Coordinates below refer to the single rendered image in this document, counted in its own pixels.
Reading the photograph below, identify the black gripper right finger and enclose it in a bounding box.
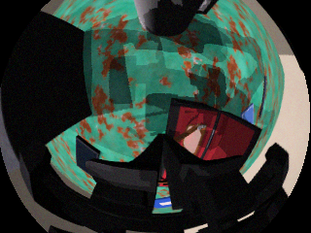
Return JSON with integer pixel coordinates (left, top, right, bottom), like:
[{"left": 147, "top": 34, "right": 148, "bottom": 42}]
[{"left": 162, "top": 133, "right": 245, "bottom": 210}]

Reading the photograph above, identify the dark grey mug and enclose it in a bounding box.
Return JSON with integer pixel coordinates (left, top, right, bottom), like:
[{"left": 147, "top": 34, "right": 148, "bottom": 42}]
[{"left": 134, "top": 0, "right": 219, "bottom": 37}]

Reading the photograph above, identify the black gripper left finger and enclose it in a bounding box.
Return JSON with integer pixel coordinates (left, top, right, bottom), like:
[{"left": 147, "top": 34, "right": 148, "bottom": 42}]
[{"left": 86, "top": 133, "right": 163, "bottom": 210}]

